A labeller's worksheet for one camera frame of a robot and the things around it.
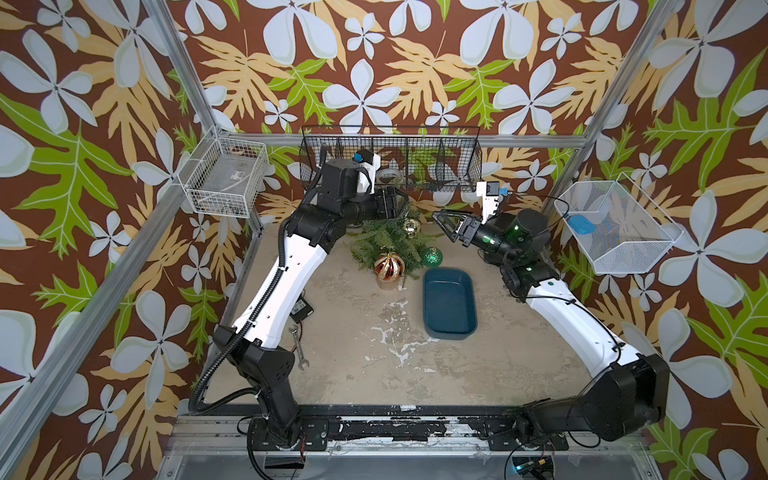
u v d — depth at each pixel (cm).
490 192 61
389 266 70
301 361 86
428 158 96
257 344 43
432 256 77
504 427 76
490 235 61
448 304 96
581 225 85
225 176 86
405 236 75
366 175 53
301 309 95
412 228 76
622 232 80
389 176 100
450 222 59
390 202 60
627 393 40
